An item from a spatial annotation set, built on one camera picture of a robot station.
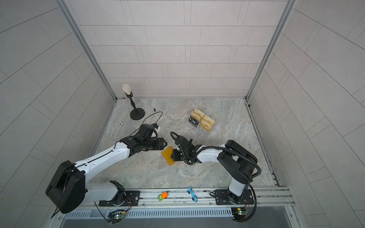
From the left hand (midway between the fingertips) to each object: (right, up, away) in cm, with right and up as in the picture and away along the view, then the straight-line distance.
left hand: (167, 143), depth 84 cm
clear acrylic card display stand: (+20, +5, +13) cm, 24 cm away
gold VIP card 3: (+17, +16, +13) cm, 26 cm away
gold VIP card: (+20, +18, +13) cm, 29 cm away
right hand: (+2, -10, +2) cm, 10 cm away
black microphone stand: (-27, +17, +22) cm, 38 cm away
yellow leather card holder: (0, -7, +1) cm, 7 cm away
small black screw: (-14, +20, +25) cm, 34 cm away
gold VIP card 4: (+24, +10, +8) cm, 27 cm away
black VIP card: (+16, +12, +13) cm, 24 cm away
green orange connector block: (0, -23, -13) cm, 27 cm away
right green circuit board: (+37, -30, -16) cm, 51 cm away
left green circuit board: (-21, -30, -19) cm, 41 cm away
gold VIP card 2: (+26, +13, +9) cm, 31 cm away
